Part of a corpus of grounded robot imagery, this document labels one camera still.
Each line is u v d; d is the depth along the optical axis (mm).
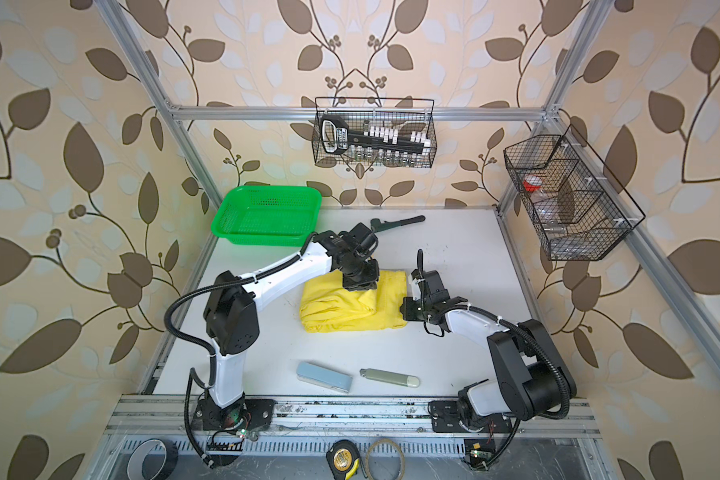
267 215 1195
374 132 825
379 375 810
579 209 731
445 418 735
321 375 776
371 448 707
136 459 658
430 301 709
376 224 1170
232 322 511
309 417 756
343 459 666
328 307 861
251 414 737
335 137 851
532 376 429
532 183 806
